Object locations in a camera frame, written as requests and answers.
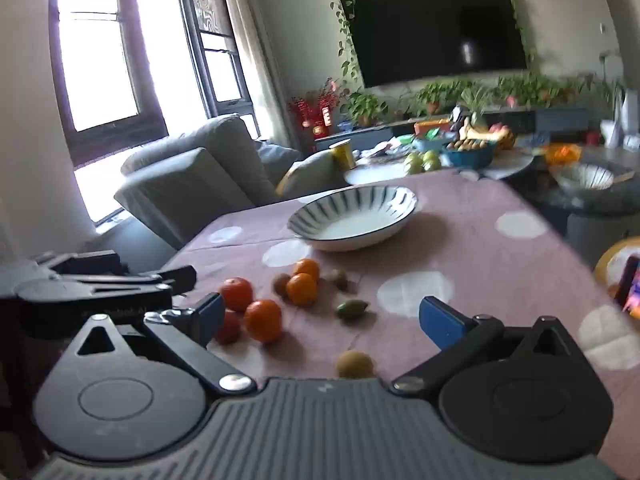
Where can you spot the white round coffee table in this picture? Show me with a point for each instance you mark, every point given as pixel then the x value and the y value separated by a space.
pixel 367 175

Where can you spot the bunch of bananas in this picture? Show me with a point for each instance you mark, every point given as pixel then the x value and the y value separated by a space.
pixel 475 130

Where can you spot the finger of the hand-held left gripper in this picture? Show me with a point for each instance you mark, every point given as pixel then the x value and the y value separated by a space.
pixel 172 279

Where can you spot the orange basket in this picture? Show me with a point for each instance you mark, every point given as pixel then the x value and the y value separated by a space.
pixel 562 154

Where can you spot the red flower decoration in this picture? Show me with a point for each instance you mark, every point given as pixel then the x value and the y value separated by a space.
pixel 320 105

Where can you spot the black phone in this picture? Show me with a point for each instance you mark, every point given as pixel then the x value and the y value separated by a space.
pixel 629 287

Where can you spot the black wall television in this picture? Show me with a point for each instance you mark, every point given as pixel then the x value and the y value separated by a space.
pixel 435 30

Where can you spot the orange tangerine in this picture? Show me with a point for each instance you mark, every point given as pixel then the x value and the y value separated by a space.
pixel 302 289
pixel 263 321
pixel 307 266

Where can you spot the dark television cabinet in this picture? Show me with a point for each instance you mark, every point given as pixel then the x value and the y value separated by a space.
pixel 560 119

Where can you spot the red pot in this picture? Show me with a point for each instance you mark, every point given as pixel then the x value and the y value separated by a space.
pixel 592 138

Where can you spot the wooden spoon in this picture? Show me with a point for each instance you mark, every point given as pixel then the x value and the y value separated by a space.
pixel 624 176

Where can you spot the dark round side table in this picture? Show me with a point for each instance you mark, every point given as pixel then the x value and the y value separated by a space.
pixel 600 200

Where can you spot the green apple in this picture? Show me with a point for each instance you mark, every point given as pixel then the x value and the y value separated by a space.
pixel 413 164
pixel 432 161

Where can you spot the large striped white bowl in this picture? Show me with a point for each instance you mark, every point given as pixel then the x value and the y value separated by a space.
pixel 350 225

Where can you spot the yellow stool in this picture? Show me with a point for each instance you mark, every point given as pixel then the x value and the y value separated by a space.
pixel 607 260

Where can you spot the grey sofa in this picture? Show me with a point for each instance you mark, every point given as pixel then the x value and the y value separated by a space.
pixel 200 185

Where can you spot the spider plant in vase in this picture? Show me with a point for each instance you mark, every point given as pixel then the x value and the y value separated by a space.
pixel 475 100

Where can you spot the pink polka dot tablecloth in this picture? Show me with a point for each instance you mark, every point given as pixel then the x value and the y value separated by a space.
pixel 475 260

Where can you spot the dark framed window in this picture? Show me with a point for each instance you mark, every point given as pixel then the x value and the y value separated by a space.
pixel 92 60

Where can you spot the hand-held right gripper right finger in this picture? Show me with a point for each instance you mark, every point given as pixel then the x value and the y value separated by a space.
pixel 440 320

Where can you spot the green trailing vine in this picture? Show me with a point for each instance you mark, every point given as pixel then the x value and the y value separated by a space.
pixel 345 47

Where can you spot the yellow lemon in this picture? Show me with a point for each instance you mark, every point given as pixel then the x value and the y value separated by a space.
pixel 355 364

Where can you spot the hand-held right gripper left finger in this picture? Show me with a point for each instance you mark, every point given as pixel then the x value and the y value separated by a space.
pixel 210 312

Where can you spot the tall plant in white pot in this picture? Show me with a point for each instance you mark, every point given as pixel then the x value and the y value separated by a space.
pixel 610 130

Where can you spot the white air purifier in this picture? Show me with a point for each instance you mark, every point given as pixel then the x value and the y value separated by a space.
pixel 631 115

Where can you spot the small striped bowl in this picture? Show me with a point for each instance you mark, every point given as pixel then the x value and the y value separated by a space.
pixel 582 179

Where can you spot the potted green plant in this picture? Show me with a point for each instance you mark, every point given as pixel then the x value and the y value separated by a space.
pixel 572 89
pixel 434 95
pixel 365 105
pixel 522 89

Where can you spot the pile of kiwis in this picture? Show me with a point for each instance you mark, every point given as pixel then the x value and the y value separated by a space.
pixel 465 145

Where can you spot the light grey cushion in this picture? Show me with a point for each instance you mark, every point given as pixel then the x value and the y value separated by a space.
pixel 277 157

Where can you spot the small red apple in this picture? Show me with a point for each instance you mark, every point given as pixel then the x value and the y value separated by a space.
pixel 236 294
pixel 229 327

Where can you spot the beige curtain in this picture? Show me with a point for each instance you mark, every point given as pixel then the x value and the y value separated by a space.
pixel 260 60

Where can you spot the orange box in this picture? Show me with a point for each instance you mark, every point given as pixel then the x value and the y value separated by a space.
pixel 432 126

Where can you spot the yellow can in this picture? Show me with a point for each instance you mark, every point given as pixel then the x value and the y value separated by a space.
pixel 343 154

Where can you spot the green jujube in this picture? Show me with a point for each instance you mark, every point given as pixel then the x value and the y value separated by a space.
pixel 351 309

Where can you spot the brown kiwi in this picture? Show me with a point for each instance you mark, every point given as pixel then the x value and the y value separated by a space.
pixel 340 278
pixel 280 284

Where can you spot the teal tray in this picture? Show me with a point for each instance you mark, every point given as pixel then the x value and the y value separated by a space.
pixel 432 145

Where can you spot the blue ceramic bowl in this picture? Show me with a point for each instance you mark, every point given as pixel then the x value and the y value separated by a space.
pixel 467 157

